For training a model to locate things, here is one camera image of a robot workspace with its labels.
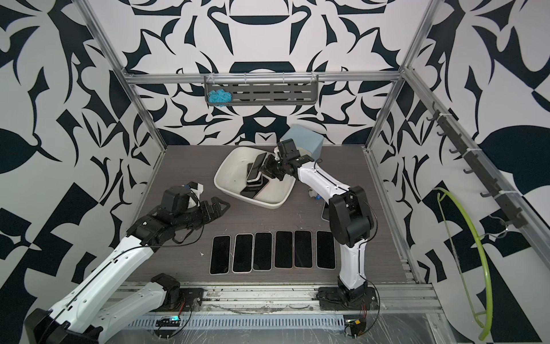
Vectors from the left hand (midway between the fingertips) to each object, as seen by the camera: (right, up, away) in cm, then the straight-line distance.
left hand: (218, 205), depth 76 cm
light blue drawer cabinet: (+34, +28, +29) cm, 53 cm away
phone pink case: (+39, -19, +8) cm, 44 cm away
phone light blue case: (+41, -6, +19) cm, 46 cm away
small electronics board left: (-16, -39, -3) cm, 42 cm away
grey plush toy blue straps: (+37, +2, +21) cm, 42 cm away
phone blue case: (+13, +15, +14) cm, 25 cm away
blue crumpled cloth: (-4, +43, +16) cm, 46 cm away
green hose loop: (+69, -18, -26) cm, 76 cm away
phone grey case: (+15, -20, +11) cm, 27 cm away
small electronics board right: (+46, -39, -5) cm, 61 cm away
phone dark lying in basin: (+9, +2, +27) cm, 29 cm away
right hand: (+11, +14, +13) cm, 22 cm away
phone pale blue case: (-1, -20, +7) cm, 21 cm away
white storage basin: (-2, +9, +32) cm, 33 cm away
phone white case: (+7, -20, +8) cm, 23 cm away
